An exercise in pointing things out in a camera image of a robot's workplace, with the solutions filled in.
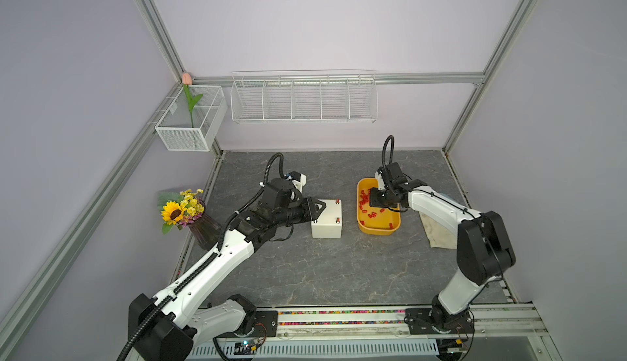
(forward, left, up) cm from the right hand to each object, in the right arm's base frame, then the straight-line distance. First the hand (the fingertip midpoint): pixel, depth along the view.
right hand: (371, 198), depth 93 cm
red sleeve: (-3, +13, +3) cm, 14 cm away
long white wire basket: (+34, +26, +23) cm, 48 cm away
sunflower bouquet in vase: (-15, +58, +17) cm, 62 cm away
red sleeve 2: (-11, +13, +2) cm, 17 cm away
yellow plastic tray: (-5, -3, -9) cm, 11 cm away
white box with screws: (-12, +16, +1) cm, 20 cm away
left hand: (-14, +18, +16) cm, 28 cm away
